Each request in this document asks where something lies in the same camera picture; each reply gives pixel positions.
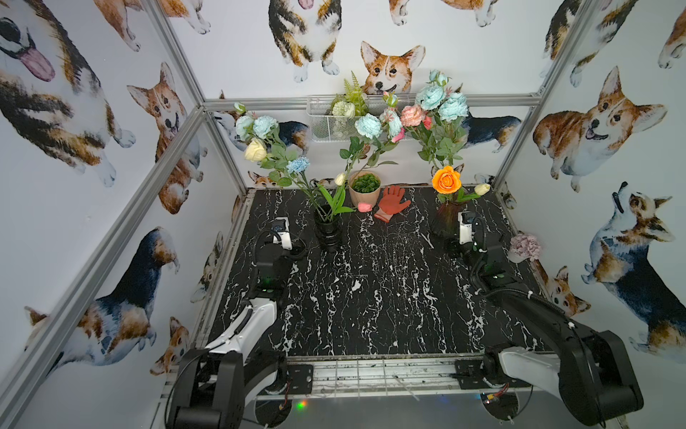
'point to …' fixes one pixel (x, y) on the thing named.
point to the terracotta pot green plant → (364, 187)
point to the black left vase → (328, 227)
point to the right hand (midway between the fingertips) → (452, 226)
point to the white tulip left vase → (336, 203)
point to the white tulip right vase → (481, 189)
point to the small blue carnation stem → (298, 164)
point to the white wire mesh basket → (322, 127)
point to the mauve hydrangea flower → (525, 245)
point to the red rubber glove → (390, 203)
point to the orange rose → (447, 180)
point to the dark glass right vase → (446, 219)
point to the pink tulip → (363, 207)
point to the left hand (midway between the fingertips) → (295, 225)
